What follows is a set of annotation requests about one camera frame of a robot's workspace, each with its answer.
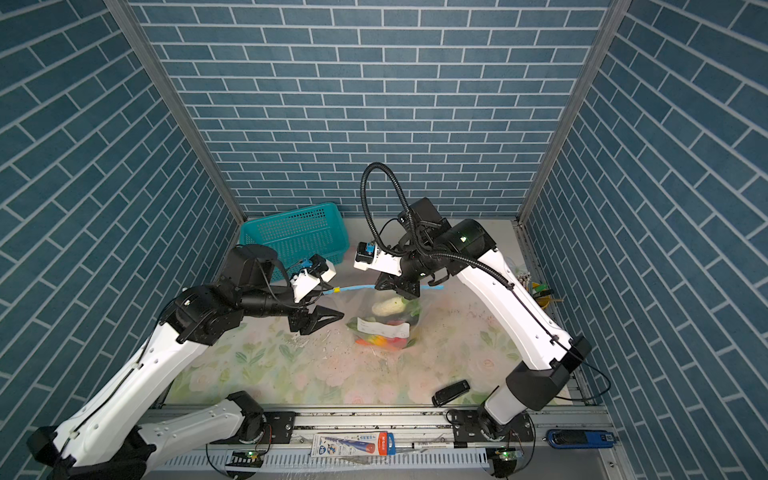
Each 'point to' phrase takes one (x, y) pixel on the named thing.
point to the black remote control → (449, 393)
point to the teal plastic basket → (299, 233)
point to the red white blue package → (353, 444)
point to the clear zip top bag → (381, 319)
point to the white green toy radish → (396, 305)
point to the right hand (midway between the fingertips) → (376, 277)
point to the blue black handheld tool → (581, 438)
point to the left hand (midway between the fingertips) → (336, 303)
